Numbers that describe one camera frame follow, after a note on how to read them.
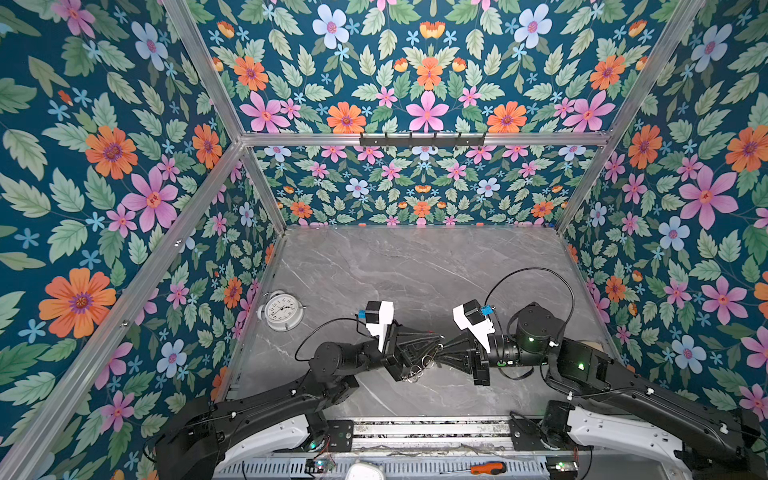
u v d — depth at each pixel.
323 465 0.70
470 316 0.48
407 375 0.54
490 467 0.68
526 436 0.73
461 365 0.53
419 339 0.52
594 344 0.87
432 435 0.75
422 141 0.93
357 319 0.52
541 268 0.42
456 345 0.53
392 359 0.50
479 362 0.49
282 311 0.93
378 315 0.49
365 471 0.67
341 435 0.73
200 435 0.42
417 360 0.53
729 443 0.40
